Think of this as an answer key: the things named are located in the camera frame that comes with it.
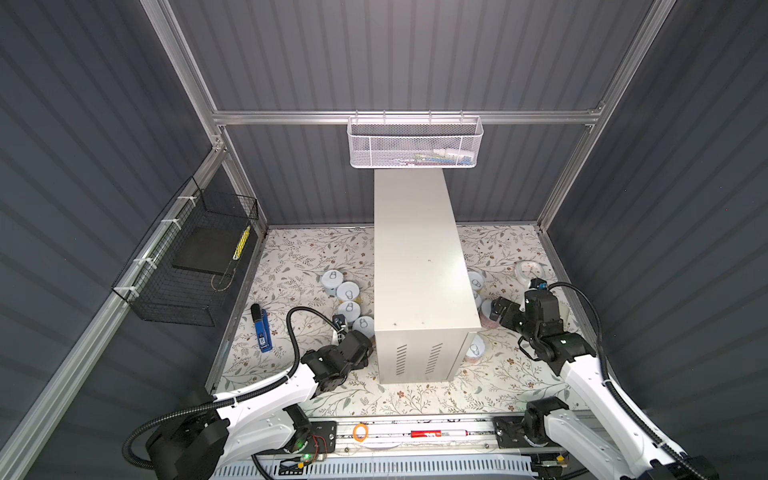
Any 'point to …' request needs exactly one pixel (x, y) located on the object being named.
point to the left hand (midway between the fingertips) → (354, 349)
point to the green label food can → (476, 349)
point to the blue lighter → (261, 319)
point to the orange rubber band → (365, 433)
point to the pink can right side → (484, 314)
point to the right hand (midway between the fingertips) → (510, 309)
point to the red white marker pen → (439, 433)
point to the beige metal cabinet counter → (425, 308)
